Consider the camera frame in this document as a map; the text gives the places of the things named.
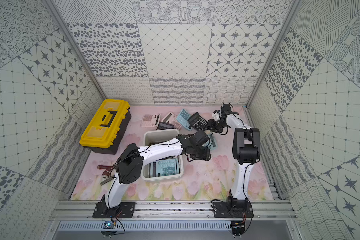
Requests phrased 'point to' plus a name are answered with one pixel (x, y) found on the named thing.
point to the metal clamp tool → (105, 174)
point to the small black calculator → (164, 125)
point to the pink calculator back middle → (172, 118)
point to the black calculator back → (197, 121)
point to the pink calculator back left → (150, 120)
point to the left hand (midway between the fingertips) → (211, 155)
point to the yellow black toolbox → (106, 128)
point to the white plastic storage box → (151, 136)
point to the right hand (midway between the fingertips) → (208, 130)
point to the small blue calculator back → (182, 118)
